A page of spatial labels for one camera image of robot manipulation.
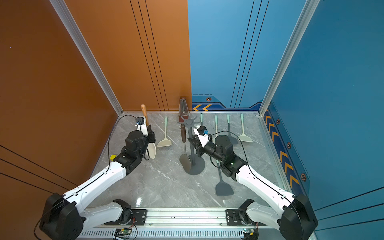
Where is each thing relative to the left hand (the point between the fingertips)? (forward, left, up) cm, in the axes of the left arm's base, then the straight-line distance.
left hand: (149, 124), depth 79 cm
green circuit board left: (-45, +9, -27) cm, 53 cm away
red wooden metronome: (+26, -15, -17) cm, 34 cm away
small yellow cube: (-7, +28, -24) cm, 37 cm away
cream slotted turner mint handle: (+5, -4, -25) cm, 26 cm away
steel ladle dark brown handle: (-12, -19, -18) cm, 28 cm away
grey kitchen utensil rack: (-10, -26, -24) cm, 37 cm away
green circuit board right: (-44, -51, -28) cm, 73 cm away
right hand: (-10, -23, +2) cm, 25 cm away
